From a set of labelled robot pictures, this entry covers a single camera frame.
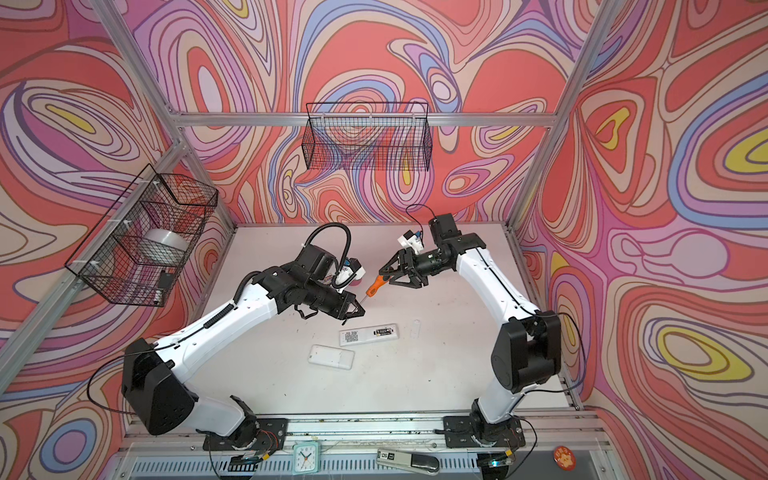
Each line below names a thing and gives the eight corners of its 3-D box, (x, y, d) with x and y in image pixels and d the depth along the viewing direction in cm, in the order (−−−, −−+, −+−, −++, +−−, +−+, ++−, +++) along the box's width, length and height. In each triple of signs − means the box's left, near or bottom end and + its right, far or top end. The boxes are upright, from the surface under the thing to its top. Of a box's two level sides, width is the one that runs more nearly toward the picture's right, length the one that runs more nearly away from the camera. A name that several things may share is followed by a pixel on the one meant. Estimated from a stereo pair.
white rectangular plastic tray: (306, 362, 87) (305, 360, 86) (313, 344, 91) (311, 342, 89) (351, 371, 86) (350, 368, 84) (356, 352, 89) (355, 349, 87)
